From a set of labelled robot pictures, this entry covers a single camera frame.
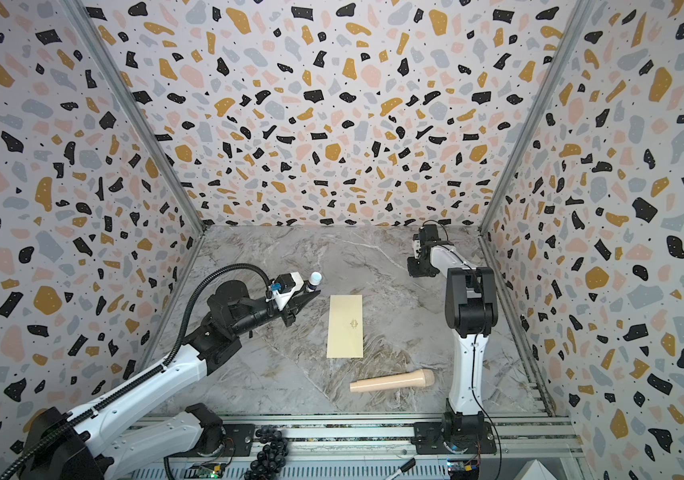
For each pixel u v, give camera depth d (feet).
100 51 2.46
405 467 2.30
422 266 3.04
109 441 1.38
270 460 2.22
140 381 1.53
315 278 2.16
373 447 2.40
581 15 2.35
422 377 2.64
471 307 1.95
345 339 3.04
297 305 2.12
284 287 1.89
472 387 2.06
